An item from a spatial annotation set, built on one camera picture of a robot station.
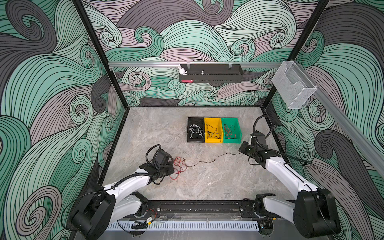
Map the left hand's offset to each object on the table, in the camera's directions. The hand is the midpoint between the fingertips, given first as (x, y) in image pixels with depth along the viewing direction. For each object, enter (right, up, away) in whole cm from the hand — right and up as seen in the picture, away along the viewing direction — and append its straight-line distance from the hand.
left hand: (173, 167), depth 87 cm
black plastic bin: (+14, +20, +15) cm, 29 cm away
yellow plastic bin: (+27, +21, +18) cm, 39 cm away
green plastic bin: (+43, +26, +17) cm, 53 cm away
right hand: (+42, +12, +1) cm, 44 cm away
